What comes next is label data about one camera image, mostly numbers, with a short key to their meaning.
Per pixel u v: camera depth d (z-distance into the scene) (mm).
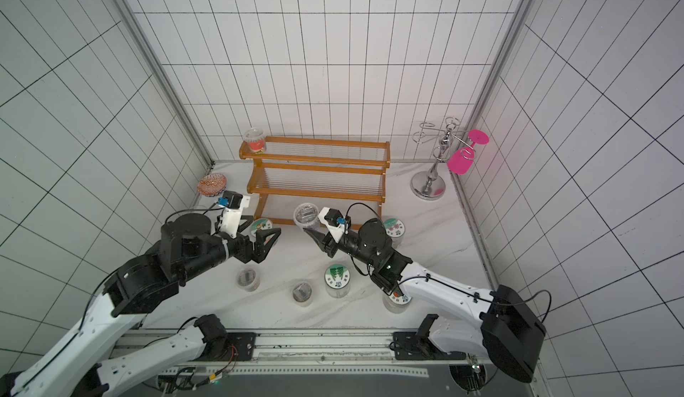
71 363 375
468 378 712
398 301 739
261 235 526
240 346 726
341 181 986
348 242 610
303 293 777
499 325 401
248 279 802
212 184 1101
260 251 533
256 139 795
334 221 563
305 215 657
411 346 720
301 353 725
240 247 521
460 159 942
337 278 778
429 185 1099
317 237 627
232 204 502
